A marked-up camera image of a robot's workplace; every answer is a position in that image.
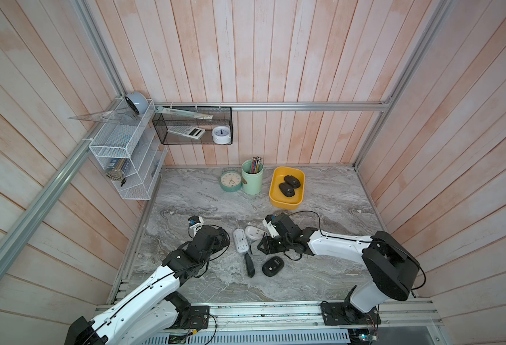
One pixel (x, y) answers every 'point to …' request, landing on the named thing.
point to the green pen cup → (252, 182)
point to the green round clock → (231, 180)
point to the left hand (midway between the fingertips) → (217, 238)
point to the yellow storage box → (277, 198)
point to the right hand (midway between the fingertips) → (261, 245)
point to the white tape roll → (221, 135)
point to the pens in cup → (256, 164)
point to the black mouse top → (286, 190)
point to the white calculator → (193, 132)
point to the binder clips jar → (118, 168)
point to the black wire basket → (195, 125)
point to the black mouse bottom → (272, 266)
